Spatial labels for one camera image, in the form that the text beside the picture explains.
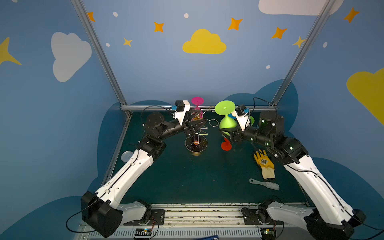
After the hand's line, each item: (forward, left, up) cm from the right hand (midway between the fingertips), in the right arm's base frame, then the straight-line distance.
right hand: (227, 123), depth 63 cm
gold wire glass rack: (+14, +12, -38) cm, 42 cm away
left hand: (+1, +11, +5) cm, 12 cm away
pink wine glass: (+25, +13, -10) cm, 30 cm away
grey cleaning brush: (-12, -30, -38) cm, 50 cm away
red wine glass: (+15, -8, -41) cm, 44 cm away
